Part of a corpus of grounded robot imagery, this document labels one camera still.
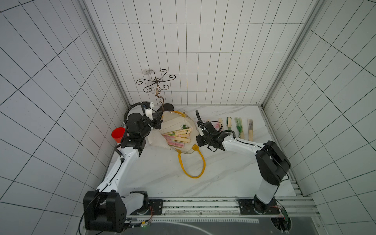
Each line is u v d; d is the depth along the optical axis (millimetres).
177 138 966
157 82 920
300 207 744
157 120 670
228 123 1076
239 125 1065
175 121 955
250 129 1035
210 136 686
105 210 392
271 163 467
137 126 578
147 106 644
